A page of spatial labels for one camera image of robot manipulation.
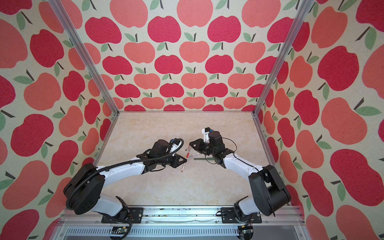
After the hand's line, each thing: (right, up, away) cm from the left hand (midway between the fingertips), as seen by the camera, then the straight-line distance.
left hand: (188, 162), depth 82 cm
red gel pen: (-2, -2, 0) cm, 3 cm away
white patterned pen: (0, +7, +2) cm, 7 cm away
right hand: (+2, +10, +3) cm, 11 cm away
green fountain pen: (+12, -1, +14) cm, 18 cm away
